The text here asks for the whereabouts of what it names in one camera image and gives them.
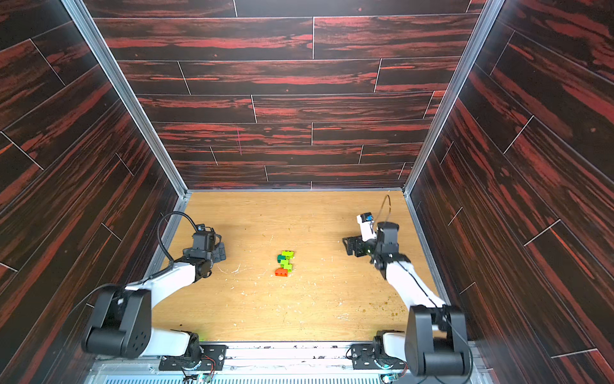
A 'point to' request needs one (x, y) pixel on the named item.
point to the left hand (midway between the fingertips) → (209, 249)
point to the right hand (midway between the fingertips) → (361, 236)
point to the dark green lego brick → (280, 258)
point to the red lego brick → (281, 272)
